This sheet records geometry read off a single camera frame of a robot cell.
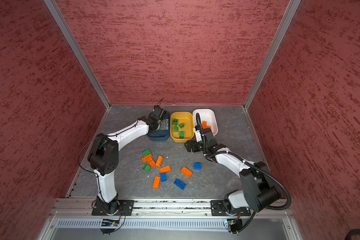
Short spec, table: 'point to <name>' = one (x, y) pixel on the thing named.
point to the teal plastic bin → (162, 133)
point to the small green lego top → (181, 125)
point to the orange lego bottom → (156, 182)
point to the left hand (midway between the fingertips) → (158, 125)
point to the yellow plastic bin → (185, 117)
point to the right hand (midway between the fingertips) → (190, 146)
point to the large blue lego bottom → (180, 184)
